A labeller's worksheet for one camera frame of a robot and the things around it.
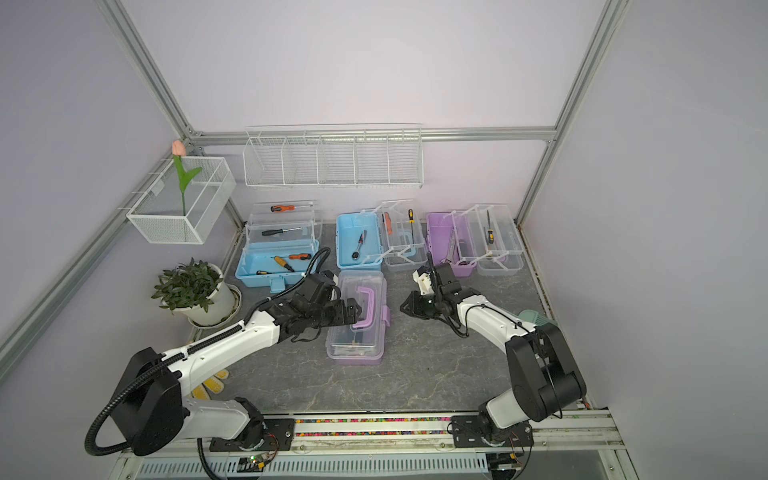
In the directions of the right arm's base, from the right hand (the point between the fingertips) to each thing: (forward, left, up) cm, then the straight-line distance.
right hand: (402, 307), depth 88 cm
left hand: (-4, +15, +3) cm, 16 cm away
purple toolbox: (-11, +11, 0) cm, 16 cm away
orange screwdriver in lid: (+40, +44, +3) cm, 59 cm away
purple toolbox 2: (+31, -20, -8) cm, 38 cm away
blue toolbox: (+26, +43, -2) cm, 50 cm away
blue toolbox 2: (+32, +16, -7) cm, 36 cm away
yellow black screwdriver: (+36, -4, +3) cm, 36 cm away
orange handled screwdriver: (+25, +36, -7) cm, 44 cm away
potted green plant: (+2, +59, +10) cm, 60 cm away
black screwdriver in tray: (+33, +47, -3) cm, 58 cm away
